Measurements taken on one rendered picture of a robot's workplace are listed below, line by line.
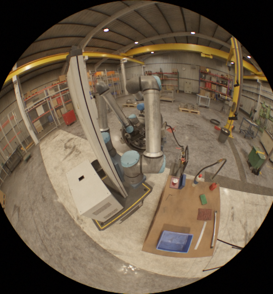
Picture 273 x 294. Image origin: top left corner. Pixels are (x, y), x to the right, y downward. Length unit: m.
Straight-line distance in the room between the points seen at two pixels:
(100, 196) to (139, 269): 1.31
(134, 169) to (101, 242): 1.36
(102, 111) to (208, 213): 1.66
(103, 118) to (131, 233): 1.60
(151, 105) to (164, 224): 1.07
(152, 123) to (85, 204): 0.80
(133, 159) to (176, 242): 0.94
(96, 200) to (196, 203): 1.05
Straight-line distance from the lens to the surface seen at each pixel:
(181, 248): 1.14
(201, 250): 1.26
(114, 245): 1.62
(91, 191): 0.86
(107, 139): 1.00
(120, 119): 0.99
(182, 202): 1.15
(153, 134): 0.61
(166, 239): 1.07
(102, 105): 1.06
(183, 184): 1.11
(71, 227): 2.01
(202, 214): 1.21
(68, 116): 6.31
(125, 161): 0.66
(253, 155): 3.47
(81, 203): 0.87
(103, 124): 1.12
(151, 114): 0.60
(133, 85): 0.67
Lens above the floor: 1.52
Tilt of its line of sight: 39 degrees down
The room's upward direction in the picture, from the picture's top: 7 degrees counter-clockwise
